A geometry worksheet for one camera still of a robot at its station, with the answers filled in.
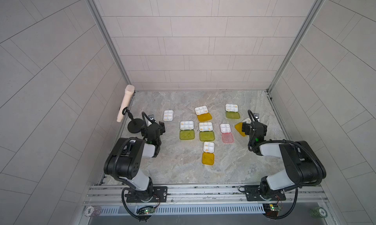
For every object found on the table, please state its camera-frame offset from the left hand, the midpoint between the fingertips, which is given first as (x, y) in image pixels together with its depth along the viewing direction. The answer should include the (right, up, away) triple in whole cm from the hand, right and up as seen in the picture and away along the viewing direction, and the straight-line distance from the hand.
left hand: (154, 121), depth 94 cm
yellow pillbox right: (+56, -4, +2) cm, 56 cm away
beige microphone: (-8, +19, -18) cm, 27 cm away
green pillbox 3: (+34, -8, 0) cm, 35 cm away
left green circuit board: (+4, -37, -29) cm, 47 cm away
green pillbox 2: (+21, -7, 0) cm, 23 cm away
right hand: (+64, 0, 0) cm, 64 cm away
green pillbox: (+53, +6, +10) cm, 54 cm away
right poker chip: (+80, -35, -32) cm, 93 cm away
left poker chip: (-17, -34, -33) cm, 50 cm away
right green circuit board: (+63, -38, -26) cm, 78 cm away
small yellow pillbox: (+34, -18, -9) cm, 40 cm away
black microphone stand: (-12, -3, 0) cm, 12 cm away
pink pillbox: (+47, -10, -2) cm, 48 cm away
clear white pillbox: (+8, +3, +8) cm, 11 cm away
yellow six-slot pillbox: (+32, +4, +8) cm, 33 cm away
